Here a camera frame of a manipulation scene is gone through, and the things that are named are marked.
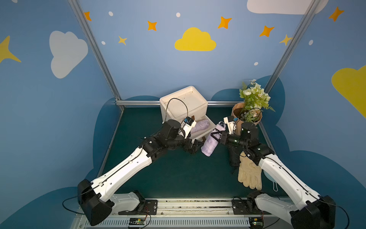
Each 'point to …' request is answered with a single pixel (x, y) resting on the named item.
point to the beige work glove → (249, 173)
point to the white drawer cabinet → (187, 102)
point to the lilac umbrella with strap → (212, 140)
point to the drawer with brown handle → (202, 133)
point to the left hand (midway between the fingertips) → (196, 137)
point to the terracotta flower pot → (243, 114)
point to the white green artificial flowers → (256, 100)
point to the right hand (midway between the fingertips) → (214, 133)
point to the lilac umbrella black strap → (201, 125)
